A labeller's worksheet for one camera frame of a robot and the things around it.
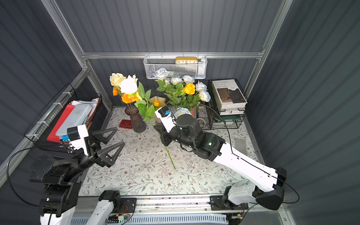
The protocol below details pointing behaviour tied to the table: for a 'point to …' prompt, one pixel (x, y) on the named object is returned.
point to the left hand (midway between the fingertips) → (118, 137)
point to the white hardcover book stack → (229, 100)
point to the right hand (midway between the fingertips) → (159, 123)
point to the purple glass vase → (137, 121)
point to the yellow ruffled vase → (161, 101)
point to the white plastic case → (77, 116)
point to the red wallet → (125, 123)
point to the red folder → (52, 136)
